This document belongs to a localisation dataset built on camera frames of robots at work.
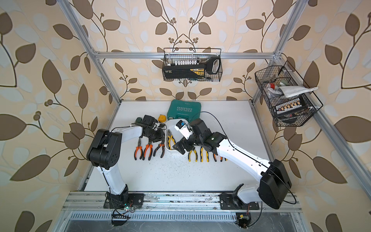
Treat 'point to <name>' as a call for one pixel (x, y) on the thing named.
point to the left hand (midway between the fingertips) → (166, 136)
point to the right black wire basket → (270, 79)
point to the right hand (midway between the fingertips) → (179, 139)
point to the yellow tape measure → (162, 118)
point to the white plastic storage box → (170, 124)
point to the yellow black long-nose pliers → (189, 156)
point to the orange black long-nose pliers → (215, 158)
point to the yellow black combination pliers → (201, 154)
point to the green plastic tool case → (183, 109)
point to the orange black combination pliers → (149, 144)
